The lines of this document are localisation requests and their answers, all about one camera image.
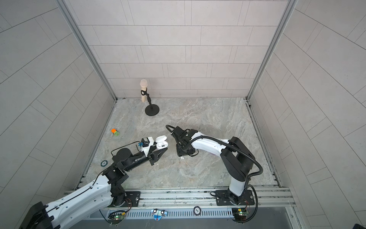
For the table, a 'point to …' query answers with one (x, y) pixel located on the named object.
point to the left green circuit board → (115, 218)
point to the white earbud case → (161, 142)
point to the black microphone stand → (152, 109)
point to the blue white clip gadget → (157, 213)
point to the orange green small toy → (115, 132)
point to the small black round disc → (197, 211)
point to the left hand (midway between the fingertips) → (167, 147)
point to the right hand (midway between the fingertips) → (180, 155)
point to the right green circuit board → (240, 214)
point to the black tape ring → (104, 163)
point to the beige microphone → (144, 84)
